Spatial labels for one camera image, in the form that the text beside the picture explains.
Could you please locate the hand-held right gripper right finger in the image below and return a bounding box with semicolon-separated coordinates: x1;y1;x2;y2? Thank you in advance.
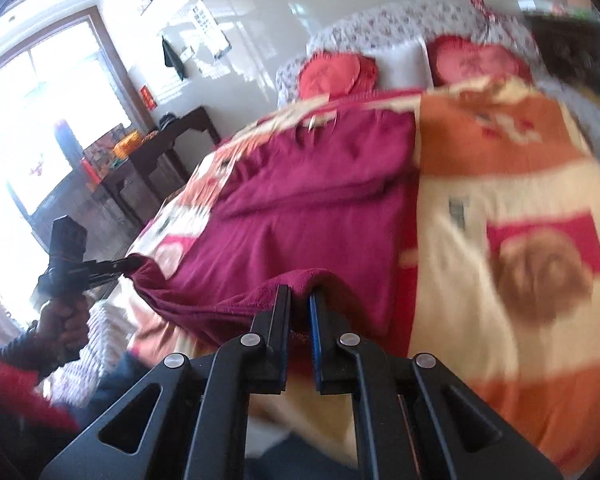
307;286;564;480

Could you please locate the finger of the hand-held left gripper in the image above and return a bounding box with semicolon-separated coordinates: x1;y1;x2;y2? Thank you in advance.
82;256;143;282

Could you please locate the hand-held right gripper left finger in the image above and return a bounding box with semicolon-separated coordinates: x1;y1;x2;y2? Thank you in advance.
39;284;292;480

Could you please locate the maroon sweater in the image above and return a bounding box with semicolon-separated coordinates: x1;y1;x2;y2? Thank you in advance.
130;94;423;356

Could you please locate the person's left forearm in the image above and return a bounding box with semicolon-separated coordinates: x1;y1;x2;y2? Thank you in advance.
0;327;56;386

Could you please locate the person's left hand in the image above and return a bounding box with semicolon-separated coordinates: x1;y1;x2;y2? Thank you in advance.
34;294;92;362

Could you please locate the red cylinder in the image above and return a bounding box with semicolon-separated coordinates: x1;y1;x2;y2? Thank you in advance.
82;157;99;192

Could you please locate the white patterned cloth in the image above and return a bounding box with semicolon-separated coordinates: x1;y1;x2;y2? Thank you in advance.
50;305;137;396

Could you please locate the window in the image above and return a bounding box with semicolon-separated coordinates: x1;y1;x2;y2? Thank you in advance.
0;7;146;321

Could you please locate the dark wooden table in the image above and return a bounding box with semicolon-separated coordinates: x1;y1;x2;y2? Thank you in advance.
82;105;222;221

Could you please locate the yellow basket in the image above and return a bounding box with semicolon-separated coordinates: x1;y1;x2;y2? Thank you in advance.
112;130;143;157

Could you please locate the person's red clothing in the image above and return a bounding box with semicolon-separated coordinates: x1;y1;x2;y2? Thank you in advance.
0;350;81;461

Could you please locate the dark hanging cloth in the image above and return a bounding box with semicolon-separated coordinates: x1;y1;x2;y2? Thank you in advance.
161;35;186;81

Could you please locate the orange printed blanket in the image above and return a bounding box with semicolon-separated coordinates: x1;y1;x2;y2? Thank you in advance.
125;77;600;476

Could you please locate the eye chart poster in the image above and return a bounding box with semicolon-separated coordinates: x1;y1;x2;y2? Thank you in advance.
190;0;232;58

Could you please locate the red heart pillow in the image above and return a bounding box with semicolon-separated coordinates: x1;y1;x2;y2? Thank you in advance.
297;50;380;101
426;35;533;87

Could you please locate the white pillow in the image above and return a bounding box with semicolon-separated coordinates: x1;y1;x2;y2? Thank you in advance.
377;40;433;92

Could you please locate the floral quilt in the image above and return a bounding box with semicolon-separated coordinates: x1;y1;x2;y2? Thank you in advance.
275;0;543;106

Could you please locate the carved dark wooden cabinet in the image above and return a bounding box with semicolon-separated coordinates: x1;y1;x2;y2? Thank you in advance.
522;7;600;126

